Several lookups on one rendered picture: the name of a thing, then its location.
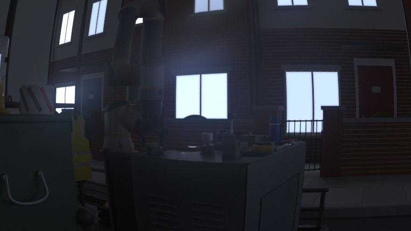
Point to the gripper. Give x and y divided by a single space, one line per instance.
151 117

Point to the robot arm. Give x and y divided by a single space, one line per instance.
151 51

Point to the grey console box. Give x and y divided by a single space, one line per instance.
231 148

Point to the thin dark lever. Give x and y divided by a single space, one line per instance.
231 126

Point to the small dark block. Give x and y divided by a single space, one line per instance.
155 150

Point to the large bright window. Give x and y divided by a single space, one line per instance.
312 96
201 95

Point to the yellow safety vest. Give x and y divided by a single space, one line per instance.
81 150

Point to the grey bench cabinet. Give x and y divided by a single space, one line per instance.
205 192

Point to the dark door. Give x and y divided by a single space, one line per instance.
92 94

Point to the yellow flat box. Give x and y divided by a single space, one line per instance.
262 148

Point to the red brick pillar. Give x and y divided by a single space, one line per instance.
332 144
261 122

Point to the red white striped drum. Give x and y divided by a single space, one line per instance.
37 99

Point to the blue cylinder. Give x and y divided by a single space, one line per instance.
275 128

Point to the red hand tool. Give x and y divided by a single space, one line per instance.
286 141

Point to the black metal railing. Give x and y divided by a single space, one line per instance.
310 144

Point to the red door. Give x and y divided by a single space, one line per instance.
375 90

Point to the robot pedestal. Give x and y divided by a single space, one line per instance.
120 189

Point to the dark metal bench frame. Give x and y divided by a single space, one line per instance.
316 202

